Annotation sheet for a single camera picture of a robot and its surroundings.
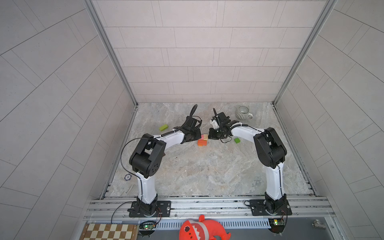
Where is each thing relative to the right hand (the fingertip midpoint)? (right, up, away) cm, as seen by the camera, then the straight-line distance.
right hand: (207, 136), depth 96 cm
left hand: (-2, +3, -1) cm, 4 cm away
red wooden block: (-4, -3, -3) cm, 6 cm away
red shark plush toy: (-4, -32, -37) cm, 49 cm away
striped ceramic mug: (+26, +15, +7) cm, 31 cm away
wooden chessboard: (-43, -36, -34) cm, 65 cm away
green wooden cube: (+19, -2, -2) cm, 19 cm away
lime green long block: (-29, +6, +3) cm, 30 cm away
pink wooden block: (-3, 0, -3) cm, 4 cm away
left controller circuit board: (-28, -35, -32) cm, 55 cm away
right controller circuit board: (+31, -36, -29) cm, 56 cm away
